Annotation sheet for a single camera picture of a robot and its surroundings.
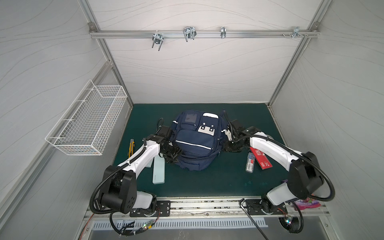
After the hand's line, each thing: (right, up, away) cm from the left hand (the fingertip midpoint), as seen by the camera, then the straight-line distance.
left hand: (185, 153), depth 83 cm
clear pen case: (+38, -7, +5) cm, 39 cm away
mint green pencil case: (-15, -10, +1) cm, 18 cm away
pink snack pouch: (+62, -23, -10) cm, 66 cm away
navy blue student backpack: (+7, +9, +13) cm, 17 cm away
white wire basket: (-46, +17, -14) cm, 51 cm away
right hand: (+24, +4, +3) cm, 25 cm away
